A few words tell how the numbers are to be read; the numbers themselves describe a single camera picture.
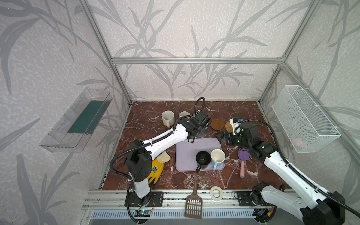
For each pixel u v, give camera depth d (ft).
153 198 2.41
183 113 3.34
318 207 1.23
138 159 1.45
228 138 2.19
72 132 2.07
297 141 2.39
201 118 2.07
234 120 2.33
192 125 1.94
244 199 2.41
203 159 2.79
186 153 3.09
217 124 3.45
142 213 2.33
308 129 1.99
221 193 2.47
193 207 2.36
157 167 2.72
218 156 2.82
